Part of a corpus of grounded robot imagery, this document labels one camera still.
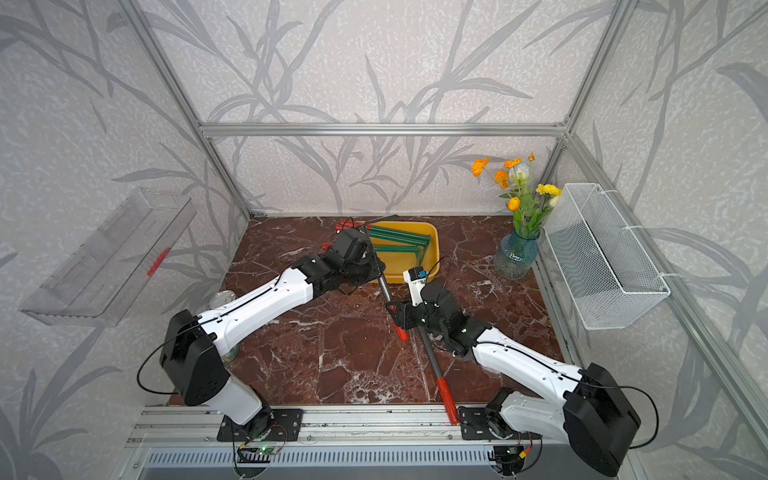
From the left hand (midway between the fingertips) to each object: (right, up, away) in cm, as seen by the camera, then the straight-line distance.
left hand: (387, 267), depth 81 cm
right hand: (+1, -9, -2) cm, 10 cm away
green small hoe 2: (+8, +8, +28) cm, 30 cm away
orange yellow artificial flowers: (+41, +18, +6) cm, 45 cm away
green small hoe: (-2, +11, +26) cm, 29 cm away
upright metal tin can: (-52, -11, +10) cm, 54 cm away
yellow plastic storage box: (+2, 0, +25) cm, 25 cm away
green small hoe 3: (+10, +3, +27) cm, 29 cm away
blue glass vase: (+40, +2, +13) cm, 42 cm away
